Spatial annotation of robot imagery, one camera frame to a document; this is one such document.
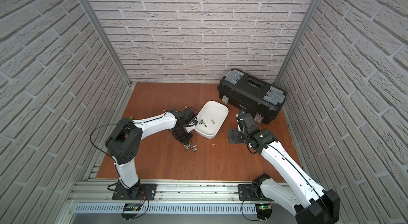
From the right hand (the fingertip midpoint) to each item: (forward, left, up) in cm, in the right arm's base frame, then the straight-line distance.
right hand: (240, 132), depth 79 cm
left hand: (+3, +28, -11) cm, 30 cm away
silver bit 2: (+15, +13, -13) cm, 24 cm away
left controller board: (-28, +55, -17) cm, 64 cm away
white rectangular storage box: (+18, +15, -14) cm, 27 cm away
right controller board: (-32, -7, -15) cm, 36 cm away
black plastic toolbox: (+20, -14, +3) cm, 24 cm away
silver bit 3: (0, +13, -13) cm, 18 cm away
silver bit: (+16, +20, -13) cm, 29 cm away
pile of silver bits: (0, +27, -12) cm, 29 cm away
